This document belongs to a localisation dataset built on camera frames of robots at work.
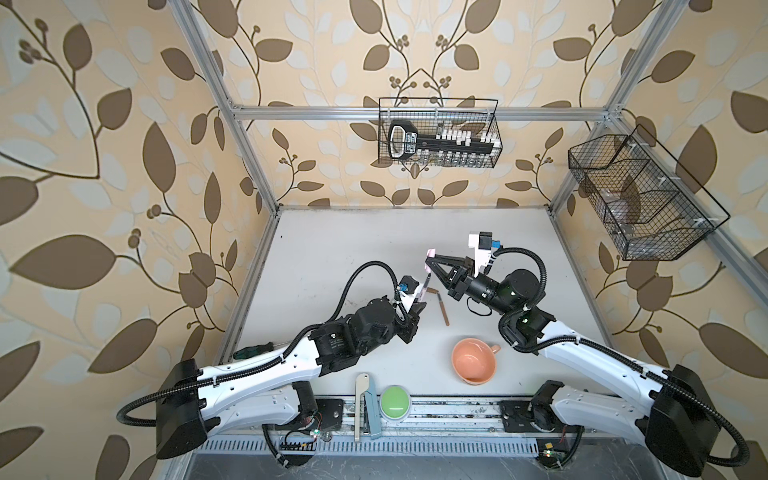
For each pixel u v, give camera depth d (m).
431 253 0.64
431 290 0.68
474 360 0.83
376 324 0.52
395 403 0.76
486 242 0.58
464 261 0.62
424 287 0.67
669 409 0.39
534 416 0.67
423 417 0.75
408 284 0.60
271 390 0.48
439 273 0.64
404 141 0.84
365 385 0.77
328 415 0.74
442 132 0.81
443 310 0.93
